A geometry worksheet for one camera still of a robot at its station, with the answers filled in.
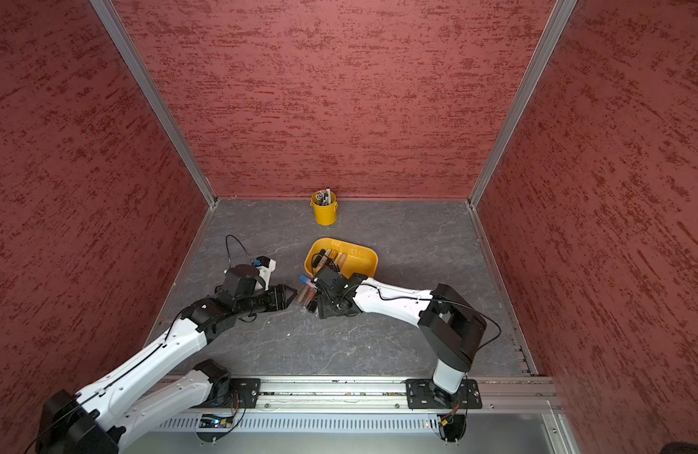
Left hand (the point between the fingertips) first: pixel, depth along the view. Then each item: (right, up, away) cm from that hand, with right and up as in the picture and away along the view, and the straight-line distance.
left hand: (288, 299), depth 80 cm
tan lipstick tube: (+14, +8, +21) cm, 27 cm away
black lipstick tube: (+5, +9, +21) cm, 23 cm away
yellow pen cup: (+7, +26, +31) cm, 41 cm away
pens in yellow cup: (+8, +31, +20) cm, 38 cm away
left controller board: (-18, -30, -8) cm, 35 cm away
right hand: (+12, -6, +6) cm, 15 cm away
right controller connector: (+44, -31, -8) cm, 55 cm away
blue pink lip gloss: (+2, +3, +15) cm, 15 cm away
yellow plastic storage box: (+21, +8, +26) cm, 34 cm away
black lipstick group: (+5, -5, +10) cm, 12 cm away
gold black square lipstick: (+11, +11, +22) cm, 27 cm away
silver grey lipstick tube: (+8, +10, +21) cm, 24 cm away
